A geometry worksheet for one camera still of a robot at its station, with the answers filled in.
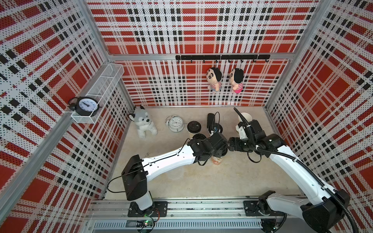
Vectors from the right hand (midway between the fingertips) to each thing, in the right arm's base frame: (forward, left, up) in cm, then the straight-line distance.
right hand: (234, 145), depth 76 cm
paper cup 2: (+23, -14, -5) cm, 28 cm away
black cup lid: (+13, +22, -1) cm, 25 cm away
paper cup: (+10, +23, -4) cm, 25 cm away
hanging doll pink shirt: (+43, -6, +12) cm, 45 cm away
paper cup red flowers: (-4, +8, -11) cm, 14 cm away
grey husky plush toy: (+19, +54, -3) cm, 58 cm away
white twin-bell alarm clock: (+28, +36, -16) cm, 48 cm away
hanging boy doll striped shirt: (+41, +8, +15) cm, 45 cm away
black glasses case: (+32, +9, -20) cm, 39 cm away
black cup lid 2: (+8, +18, -4) cm, 20 cm away
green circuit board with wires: (-33, +46, -18) cm, 59 cm away
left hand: (0, +8, -2) cm, 8 cm away
